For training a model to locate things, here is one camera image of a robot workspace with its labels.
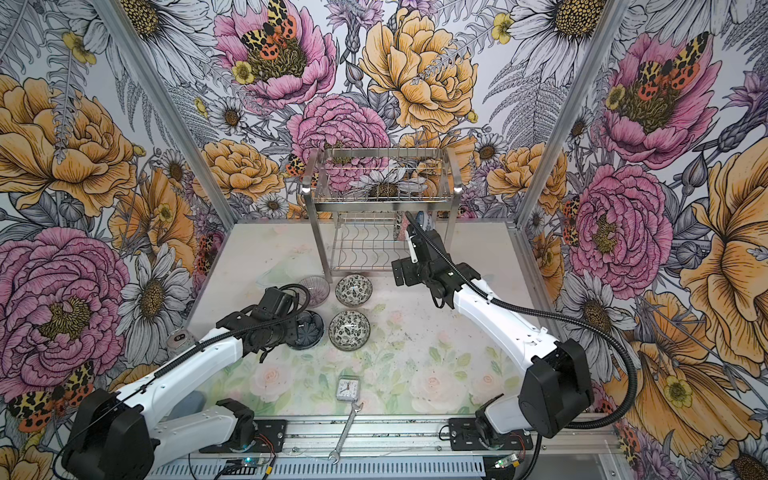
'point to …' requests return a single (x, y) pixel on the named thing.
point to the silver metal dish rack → (358, 198)
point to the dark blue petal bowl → (309, 330)
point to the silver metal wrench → (355, 408)
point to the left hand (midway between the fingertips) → (285, 338)
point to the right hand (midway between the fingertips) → (413, 270)
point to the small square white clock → (347, 388)
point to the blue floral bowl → (425, 221)
